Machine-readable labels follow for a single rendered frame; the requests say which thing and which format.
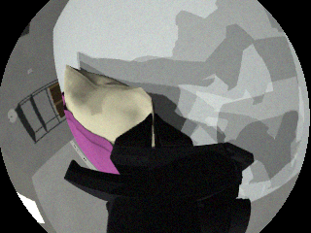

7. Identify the cream pillow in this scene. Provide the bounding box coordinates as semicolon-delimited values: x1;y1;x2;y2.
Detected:
63;65;156;148

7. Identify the magenta pillowcase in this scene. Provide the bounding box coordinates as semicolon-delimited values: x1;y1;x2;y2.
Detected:
62;92;120;175

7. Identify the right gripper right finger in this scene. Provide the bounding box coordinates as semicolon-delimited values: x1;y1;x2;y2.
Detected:
155;113;193;148

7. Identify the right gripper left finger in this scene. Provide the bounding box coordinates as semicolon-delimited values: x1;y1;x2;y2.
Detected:
113;113;153;148

